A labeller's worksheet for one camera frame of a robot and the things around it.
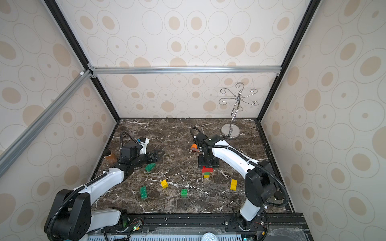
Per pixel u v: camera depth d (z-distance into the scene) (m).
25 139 0.56
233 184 0.85
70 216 0.41
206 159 0.70
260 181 0.44
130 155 0.68
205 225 0.75
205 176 0.90
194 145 1.00
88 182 0.70
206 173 0.92
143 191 0.83
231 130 1.09
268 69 0.90
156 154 0.77
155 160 0.77
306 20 0.72
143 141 0.79
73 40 0.78
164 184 0.83
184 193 0.81
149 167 0.91
